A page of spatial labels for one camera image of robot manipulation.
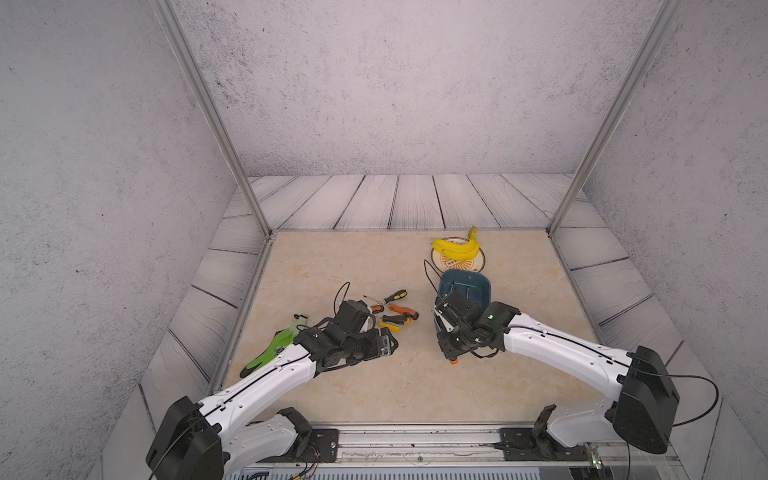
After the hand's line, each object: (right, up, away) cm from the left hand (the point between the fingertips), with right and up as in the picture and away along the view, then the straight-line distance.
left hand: (392, 350), depth 78 cm
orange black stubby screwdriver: (+16, -3, 0) cm, 16 cm away
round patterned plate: (+19, +21, +34) cm, 44 cm away
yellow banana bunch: (+23, +25, +30) cm, 46 cm away
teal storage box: (+28, +14, +27) cm, 41 cm away
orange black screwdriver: (+4, +6, +19) cm, 20 cm away
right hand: (+14, +1, +2) cm, 14 cm away
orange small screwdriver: (-5, +7, +19) cm, 20 cm away
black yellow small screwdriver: (+1, +11, +22) cm, 24 cm away
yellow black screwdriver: (+2, +4, +17) cm, 17 cm away
